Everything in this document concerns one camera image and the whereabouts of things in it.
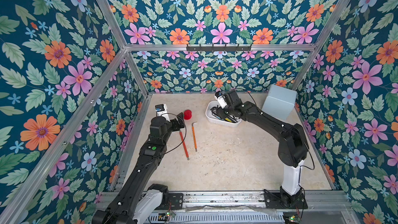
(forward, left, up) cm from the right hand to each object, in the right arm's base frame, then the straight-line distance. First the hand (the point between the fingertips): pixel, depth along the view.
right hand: (221, 107), depth 92 cm
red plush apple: (+4, +23, -13) cm, 27 cm away
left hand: (-13, +23, +9) cm, 28 cm away
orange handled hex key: (-12, +16, -15) cm, 26 cm away
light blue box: (+6, -37, -1) cm, 37 cm away
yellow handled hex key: (+1, -6, -15) cm, 16 cm away
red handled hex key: (-19, +21, -15) cm, 32 cm away
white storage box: (+10, +7, -9) cm, 15 cm away
